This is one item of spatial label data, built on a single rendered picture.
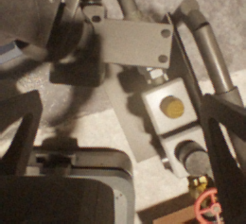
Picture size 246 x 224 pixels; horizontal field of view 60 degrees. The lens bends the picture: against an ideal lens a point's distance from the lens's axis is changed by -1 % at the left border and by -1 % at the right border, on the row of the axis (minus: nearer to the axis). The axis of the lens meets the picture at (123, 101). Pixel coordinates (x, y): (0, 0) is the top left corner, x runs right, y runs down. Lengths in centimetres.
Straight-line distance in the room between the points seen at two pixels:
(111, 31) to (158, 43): 5
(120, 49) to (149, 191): 80
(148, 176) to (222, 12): 70
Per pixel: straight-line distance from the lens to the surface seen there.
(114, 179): 67
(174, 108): 35
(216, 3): 95
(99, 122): 87
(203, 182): 47
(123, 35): 22
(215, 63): 30
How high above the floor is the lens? 84
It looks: 83 degrees down
